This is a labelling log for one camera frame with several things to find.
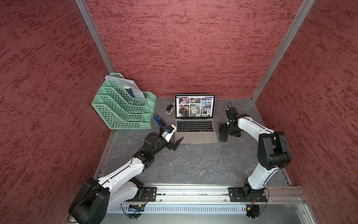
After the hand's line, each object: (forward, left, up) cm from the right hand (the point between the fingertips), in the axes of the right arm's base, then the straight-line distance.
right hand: (226, 134), depth 94 cm
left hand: (-6, +34, +12) cm, 37 cm away
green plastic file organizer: (+15, +72, +12) cm, 75 cm away
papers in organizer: (+33, +68, +14) cm, 77 cm away
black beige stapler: (+25, +40, 0) cm, 47 cm away
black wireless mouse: (0, +1, -5) cm, 5 cm away
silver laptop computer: (+18, +21, 0) cm, 28 cm away
